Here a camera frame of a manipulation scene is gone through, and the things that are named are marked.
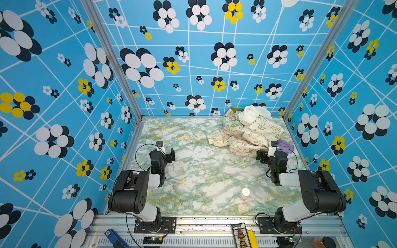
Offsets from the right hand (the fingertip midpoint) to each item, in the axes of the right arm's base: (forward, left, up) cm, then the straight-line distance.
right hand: (267, 149), depth 94 cm
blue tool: (-46, +78, -1) cm, 90 cm away
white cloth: (+22, +8, +10) cm, 26 cm away
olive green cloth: (+38, +15, 0) cm, 41 cm away
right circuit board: (-46, +1, -8) cm, 46 cm away
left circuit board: (-46, +63, -8) cm, 79 cm away
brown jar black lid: (-46, -10, +2) cm, 47 cm away
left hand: (-1, +63, +3) cm, 63 cm away
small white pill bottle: (-27, +18, +1) cm, 33 cm away
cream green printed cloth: (+4, +13, +4) cm, 14 cm away
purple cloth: (+5, -14, -4) cm, 15 cm away
